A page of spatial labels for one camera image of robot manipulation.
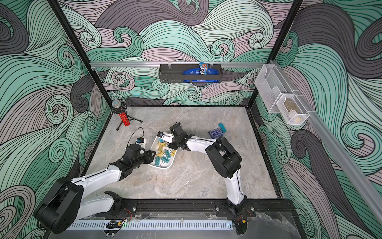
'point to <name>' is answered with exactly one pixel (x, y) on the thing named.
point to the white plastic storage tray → (165, 155)
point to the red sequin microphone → (117, 104)
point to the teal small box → (222, 126)
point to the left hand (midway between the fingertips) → (153, 151)
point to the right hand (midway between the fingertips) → (171, 137)
